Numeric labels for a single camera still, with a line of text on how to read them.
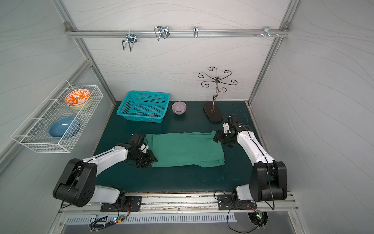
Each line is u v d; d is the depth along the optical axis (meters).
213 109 1.12
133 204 0.74
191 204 0.75
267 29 0.76
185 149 0.92
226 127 0.81
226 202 0.73
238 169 0.84
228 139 0.72
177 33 0.79
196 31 0.79
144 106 1.19
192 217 0.70
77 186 0.42
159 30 0.77
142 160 0.77
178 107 1.12
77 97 0.74
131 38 0.79
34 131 0.58
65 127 0.65
